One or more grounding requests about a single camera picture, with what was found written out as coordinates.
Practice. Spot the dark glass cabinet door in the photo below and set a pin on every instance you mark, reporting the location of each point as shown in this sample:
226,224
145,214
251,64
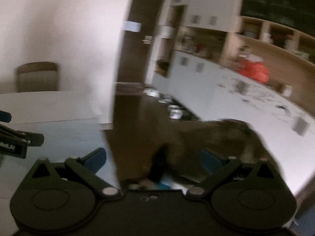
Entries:
270,5

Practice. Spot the metal bowl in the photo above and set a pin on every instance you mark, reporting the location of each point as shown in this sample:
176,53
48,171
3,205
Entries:
176,114
164,100
152,92

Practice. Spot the white cabinet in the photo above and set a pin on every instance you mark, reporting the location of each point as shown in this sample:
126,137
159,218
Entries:
196,83
209,5

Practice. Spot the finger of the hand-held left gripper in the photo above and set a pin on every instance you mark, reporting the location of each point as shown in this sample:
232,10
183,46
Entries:
34,139
5,116

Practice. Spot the orange plastic bag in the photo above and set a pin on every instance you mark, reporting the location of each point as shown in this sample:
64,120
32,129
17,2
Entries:
253,71

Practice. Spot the brown wooden door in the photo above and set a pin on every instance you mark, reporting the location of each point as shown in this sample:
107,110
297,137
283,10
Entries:
137,59

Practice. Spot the white lower cabinet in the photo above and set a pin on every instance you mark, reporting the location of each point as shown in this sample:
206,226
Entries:
196,83

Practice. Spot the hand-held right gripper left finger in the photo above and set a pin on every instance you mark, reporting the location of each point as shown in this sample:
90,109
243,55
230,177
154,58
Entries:
96,161

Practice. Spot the white cup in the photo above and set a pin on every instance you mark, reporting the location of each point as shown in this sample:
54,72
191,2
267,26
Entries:
287,90

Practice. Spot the wooden shelf unit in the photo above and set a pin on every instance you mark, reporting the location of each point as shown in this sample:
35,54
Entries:
283,62

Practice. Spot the white door sign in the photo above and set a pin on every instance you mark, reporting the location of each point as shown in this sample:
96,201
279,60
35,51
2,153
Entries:
132,26

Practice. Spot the brown dining chair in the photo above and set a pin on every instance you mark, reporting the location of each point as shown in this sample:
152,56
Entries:
37,78

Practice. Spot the white upper cabinet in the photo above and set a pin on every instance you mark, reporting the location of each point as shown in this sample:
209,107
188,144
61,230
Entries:
209,5

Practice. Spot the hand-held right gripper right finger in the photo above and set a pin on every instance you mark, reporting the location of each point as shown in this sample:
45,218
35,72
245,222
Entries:
209,162

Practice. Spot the olive brown t-shirt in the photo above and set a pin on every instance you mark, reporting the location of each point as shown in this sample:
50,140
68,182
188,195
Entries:
221,140

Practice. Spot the tall wooden shelf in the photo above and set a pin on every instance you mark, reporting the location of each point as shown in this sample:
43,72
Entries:
173,51

